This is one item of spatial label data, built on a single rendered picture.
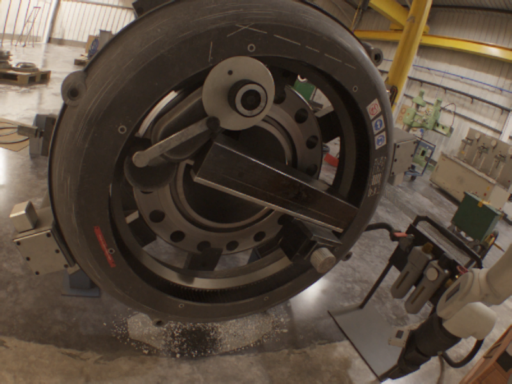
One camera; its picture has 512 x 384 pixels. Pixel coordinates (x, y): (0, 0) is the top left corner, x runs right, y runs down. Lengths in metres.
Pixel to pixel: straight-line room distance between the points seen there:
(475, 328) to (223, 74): 0.61
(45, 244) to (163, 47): 0.39
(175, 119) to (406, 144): 0.57
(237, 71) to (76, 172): 0.28
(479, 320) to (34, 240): 0.82
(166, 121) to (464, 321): 0.61
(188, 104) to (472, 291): 0.54
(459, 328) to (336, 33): 0.58
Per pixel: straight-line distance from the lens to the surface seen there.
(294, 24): 0.46
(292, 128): 0.65
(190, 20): 0.41
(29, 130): 0.59
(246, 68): 0.42
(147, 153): 0.42
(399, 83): 4.22
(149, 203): 0.62
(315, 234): 0.54
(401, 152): 0.78
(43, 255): 0.59
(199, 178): 0.44
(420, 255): 1.16
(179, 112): 0.42
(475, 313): 0.60
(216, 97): 0.42
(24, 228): 0.58
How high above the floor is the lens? 0.82
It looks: 22 degrees down
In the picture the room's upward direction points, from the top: 20 degrees clockwise
